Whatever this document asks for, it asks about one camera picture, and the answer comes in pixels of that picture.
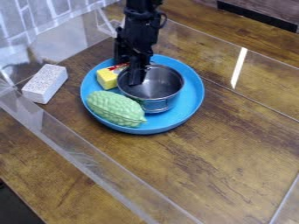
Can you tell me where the clear acrylic barrier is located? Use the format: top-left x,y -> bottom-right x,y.
0,88 -> 299,224

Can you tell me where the stainless steel pot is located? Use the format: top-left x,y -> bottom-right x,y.
116,64 -> 184,114

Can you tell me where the yellow butter box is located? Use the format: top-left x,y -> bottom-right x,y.
96,63 -> 128,90

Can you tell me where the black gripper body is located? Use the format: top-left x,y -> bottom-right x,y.
115,0 -> 167,56

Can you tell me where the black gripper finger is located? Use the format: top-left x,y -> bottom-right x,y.
115,43 -> 129,64
128,54 -> 151,86

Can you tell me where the green bumpy toy gourd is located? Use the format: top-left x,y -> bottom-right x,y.
87,90 -> 147,128

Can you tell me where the dark wooden furniture edge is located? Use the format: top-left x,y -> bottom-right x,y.
216,0 -> 299,33

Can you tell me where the blue round tray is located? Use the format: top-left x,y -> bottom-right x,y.
80,54 -> 204,135

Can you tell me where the white speckled block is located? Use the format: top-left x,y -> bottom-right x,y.
21,64 -> 68,104

